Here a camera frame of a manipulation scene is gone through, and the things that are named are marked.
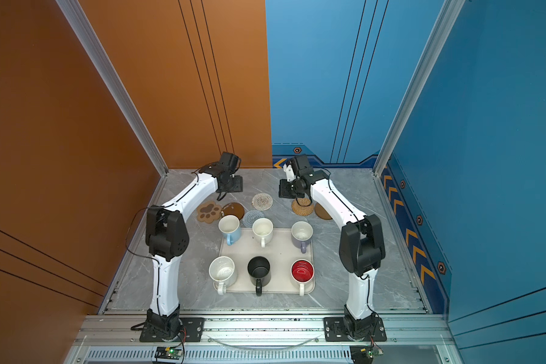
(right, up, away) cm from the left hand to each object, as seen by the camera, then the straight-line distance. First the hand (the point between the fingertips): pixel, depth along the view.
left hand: (235, 183), depth 99 cm
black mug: (+12, -34, -14) cm, 38 cm away
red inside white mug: (+28, -34, -15) cm, 46 cm away
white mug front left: (-2, -34, -14) cm, 37 cm away
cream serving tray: (+20, -28, -10) cm, 36 cm away
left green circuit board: (-15, -55, -28) cm, 63 cm away
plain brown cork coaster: (+38, -13, +3) cm, 41 cm away
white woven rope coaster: (+11, -9, +7) cm, 16 cm away
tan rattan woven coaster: (+30, -11, +7) cm, 32 cm away
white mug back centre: (+12, -19, -5) cm, 23 cm away
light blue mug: (-1, -19, -5) cm, 20 cm away
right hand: (+19, -4, -8) cm, 21 cm away
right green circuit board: (+46, -54, -29) cm, 77 cm away
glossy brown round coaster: (-2, -12, +6) cm, 13 cm away
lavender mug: (+28, -22, -5) cm, 36 cm away
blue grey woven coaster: (+6, -15, +3) cm, 16 cm away
